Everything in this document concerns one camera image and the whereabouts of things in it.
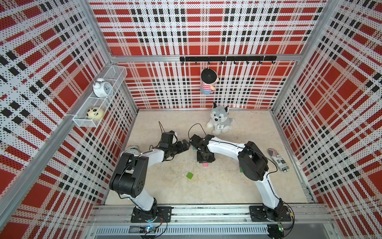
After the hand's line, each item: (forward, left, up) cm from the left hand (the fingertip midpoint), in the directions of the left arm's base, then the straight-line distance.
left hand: (187, 146), depth 95 cm
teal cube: (-7, -5, +9) cm, 12 cm away
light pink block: (-11, -11, -4) cm, 16 cm away
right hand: (-8, -12, -3) cm, 15 cm away
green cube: (-18, -2, -3) cm, 18 cm away
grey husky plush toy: (+13, -21, +10) cm, 26 cm away
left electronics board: (-44, +16, -2) cm, 47 cm away
